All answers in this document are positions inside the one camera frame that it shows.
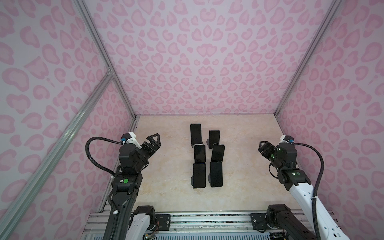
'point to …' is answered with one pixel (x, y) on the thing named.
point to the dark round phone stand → (192, 181)
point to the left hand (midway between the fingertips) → (155, 136)
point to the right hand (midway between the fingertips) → (264, 143)
